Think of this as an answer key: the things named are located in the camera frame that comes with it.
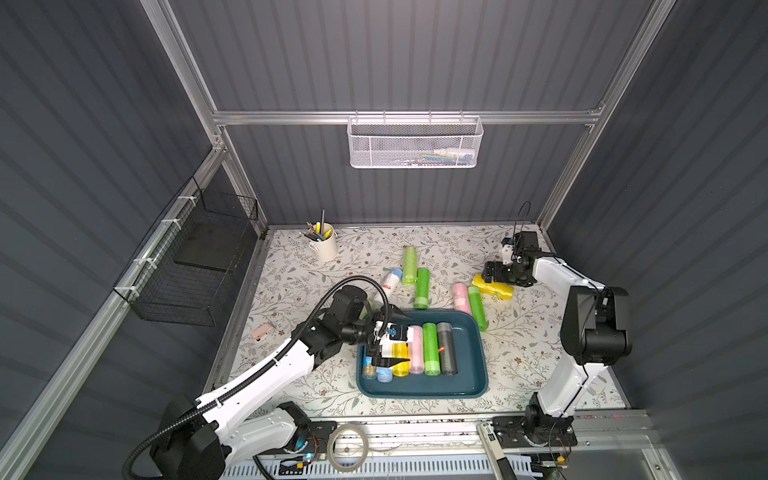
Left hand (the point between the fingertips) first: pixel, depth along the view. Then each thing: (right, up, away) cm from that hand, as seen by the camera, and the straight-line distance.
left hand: (409, 338), depth 71 cm
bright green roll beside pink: (+23, +3, +24) cm, 33 cm away
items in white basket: (+12, +51, +22) cm, 57 cm away
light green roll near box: (-10, +8, -9) cm, 15 cm away
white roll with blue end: (-6, -13, +9) cm, 17 cm away
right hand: (+32, +13, +27) cm, 44 cm away
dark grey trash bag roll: (+12, -7, +14) cm, 20 cm away
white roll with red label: (-4, +10, +28) cm, 31 cm away
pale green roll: (+7, -8, +14) cm, 17 cm away
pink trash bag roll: (+3, -8, +14) cm, 16 cm away
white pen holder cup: (-28, +22, +35) cm, 49 cm away
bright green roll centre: (+6, +7, +27) cm, 29 cm away
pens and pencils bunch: (-31, +28, +35) cm, 55 cm away
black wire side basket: (-55, +16, +2) cm, 58 cm away
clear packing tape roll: (-12, -23, 0) cm, 26 cm away
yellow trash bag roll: (-2, -7, +14) cm, 16 cm away
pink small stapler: (-44, -4, +17) cm, 47 cm away
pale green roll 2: (+2, +16, +34) cm, 38 cm away
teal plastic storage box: (+17, -14, +10) cm, 25 cm away
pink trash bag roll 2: (+18, +6, +25) cm, 32 cm away
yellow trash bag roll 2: (+31, +9, +26) cm, 41 cm away
